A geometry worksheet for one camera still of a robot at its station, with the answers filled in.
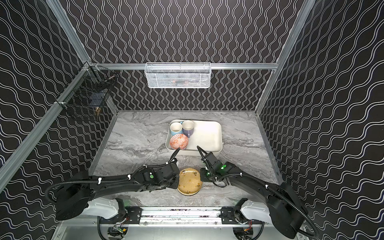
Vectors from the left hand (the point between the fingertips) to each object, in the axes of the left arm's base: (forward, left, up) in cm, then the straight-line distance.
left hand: (181, 180), depth 80 cm
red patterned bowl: (+26, +4, 0) cm, 26 cm away
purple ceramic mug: (+39, -1, -1) cm, 39 cm away
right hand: (+3, -11, -3) cm, 12 cm away
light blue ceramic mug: (+34, +7, +2) cm, 35 cm away
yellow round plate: (+1, -4, -4) cm, 6 cm away
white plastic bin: (+36, -15, -6) cm, 39 cm away
